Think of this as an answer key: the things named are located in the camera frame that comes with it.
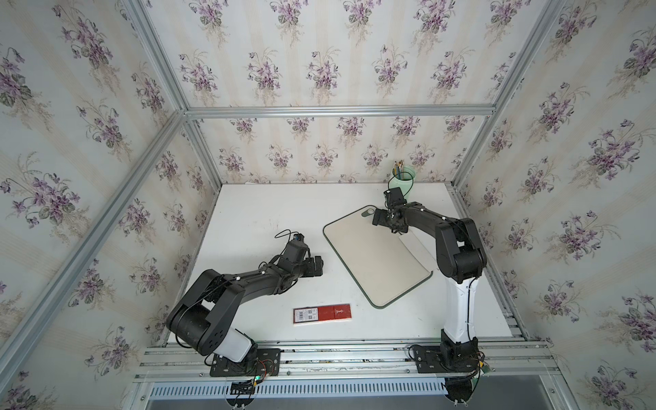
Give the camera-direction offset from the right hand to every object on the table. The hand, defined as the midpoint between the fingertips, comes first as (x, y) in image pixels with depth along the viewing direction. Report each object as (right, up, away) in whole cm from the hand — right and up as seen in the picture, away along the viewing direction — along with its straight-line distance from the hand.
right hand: (387, 221), depth 105 cm
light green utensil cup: (+7, +19, +1) cm, 20 cm away
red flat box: (-32, -29, -25) cm, 50 cm away
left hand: (-29, -16, -13) cm, 36 cm away
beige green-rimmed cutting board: (-3, -16, -11) cm, 19 cm away
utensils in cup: (+4, +22, -1) cm, 22 cm away
